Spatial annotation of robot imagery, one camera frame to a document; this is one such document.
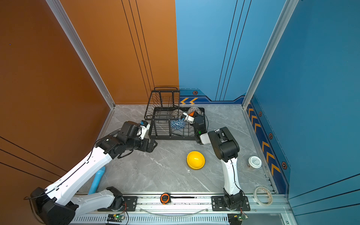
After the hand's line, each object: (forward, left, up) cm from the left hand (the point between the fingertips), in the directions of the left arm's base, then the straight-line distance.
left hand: (151, 140), depth 77 cm
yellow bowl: (-5, -25, -15) cm, 30 cm away
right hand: (+30, -28, -7) cm, 42 cm away
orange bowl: (+24, -23, -5) cm, 34 cm away
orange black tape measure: (-25, -9, -16) cm, 31 cm away
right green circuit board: (-33, -45, -20) cm, 60 cm away
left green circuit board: (-34, +18, -21) cm, 43 cm away
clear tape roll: (-25, -58, -18) cm, 66 cm away
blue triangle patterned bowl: (+24, -13, -17) cm, 33 cm away
